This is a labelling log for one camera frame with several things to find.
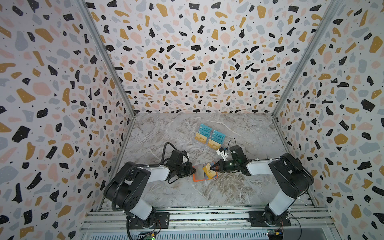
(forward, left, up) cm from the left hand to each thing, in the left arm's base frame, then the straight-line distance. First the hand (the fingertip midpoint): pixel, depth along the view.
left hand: (198, 168), depth 88 cm
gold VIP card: (-2, -6, -1) cm, 7 cm away
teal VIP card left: (+25, -5, +5) cm, 26 cm away
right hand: (0, -7, +3) cm, 8 cm away
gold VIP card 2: (+22, -2, +2) cm, 22 cm away
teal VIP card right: (+19, -13, +5) cm, 24 cm away
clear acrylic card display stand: (+21, -8, +2) cm, 22 cm away
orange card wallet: (-3, -1, -3) cm, 4 cm away
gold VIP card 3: (+16, -10, +1) cm, 19 cm away
